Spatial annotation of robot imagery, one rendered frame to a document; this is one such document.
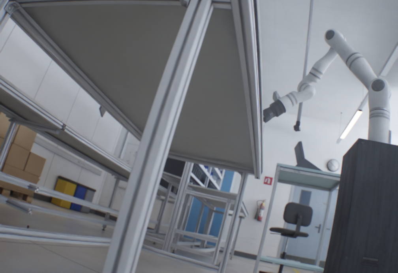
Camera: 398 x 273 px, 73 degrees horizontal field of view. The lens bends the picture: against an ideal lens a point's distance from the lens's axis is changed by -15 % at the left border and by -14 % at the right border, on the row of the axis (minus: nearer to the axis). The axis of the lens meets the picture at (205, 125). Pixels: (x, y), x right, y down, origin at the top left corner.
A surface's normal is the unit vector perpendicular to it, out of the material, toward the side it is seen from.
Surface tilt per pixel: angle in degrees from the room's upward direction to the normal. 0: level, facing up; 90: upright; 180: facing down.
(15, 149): 90
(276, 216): 90
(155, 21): 180
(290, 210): 90
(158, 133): 90
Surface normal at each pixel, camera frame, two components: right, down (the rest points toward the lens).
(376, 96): -0.69, -0.36
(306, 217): 0.14, -0.32
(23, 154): 0.95, 0.17
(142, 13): -0.25, 0.92
